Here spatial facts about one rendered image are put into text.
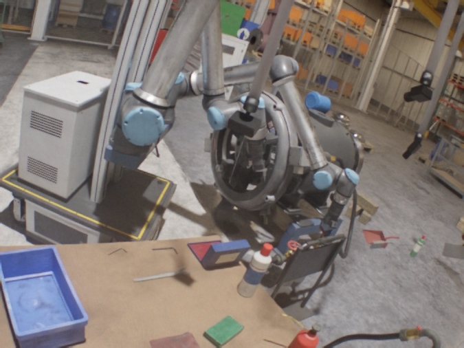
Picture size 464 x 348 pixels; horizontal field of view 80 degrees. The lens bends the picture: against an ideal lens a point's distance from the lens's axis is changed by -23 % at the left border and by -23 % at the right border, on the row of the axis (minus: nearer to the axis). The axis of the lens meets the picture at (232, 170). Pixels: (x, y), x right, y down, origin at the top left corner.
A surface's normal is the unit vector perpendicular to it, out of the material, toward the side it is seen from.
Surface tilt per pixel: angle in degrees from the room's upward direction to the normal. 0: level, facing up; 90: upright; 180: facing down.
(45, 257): 90
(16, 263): 90
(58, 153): 90
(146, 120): 95
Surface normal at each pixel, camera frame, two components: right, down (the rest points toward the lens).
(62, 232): -0.07, 0.38
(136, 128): 0.28, 0.55
